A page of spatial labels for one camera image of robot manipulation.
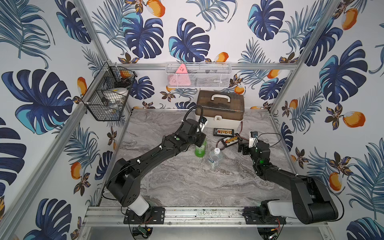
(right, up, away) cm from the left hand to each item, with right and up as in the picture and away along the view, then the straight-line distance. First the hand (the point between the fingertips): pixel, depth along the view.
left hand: (203, 131), depth 82 cm
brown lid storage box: (+13, +13, +12) cm, 22 cm away
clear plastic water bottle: (+8, -16, +7) cm, 19 cm away
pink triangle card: (-13, +32, +7) cm, 35 cm away
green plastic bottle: (-2, -12, +8) cm, 15 cm away
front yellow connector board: (+20, -6, +20) cm, 29 cm away
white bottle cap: (+7, -9, -5) cm, 12 cm away
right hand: (+27, -5, +8) cm, 29 cm away
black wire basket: (-54, +18, 0) cm, 57 cm away
